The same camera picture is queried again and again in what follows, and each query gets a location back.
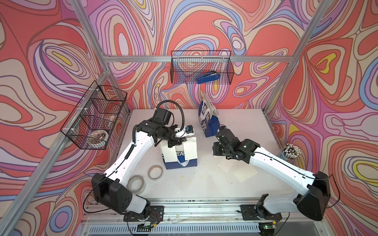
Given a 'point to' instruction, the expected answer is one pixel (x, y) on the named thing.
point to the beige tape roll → (155, 171)
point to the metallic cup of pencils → (290, 152)
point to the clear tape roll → (136, 185)
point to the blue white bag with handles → (187, 156)
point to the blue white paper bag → (208, 118)
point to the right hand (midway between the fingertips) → (215, 152)
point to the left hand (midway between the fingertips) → (185, 137)
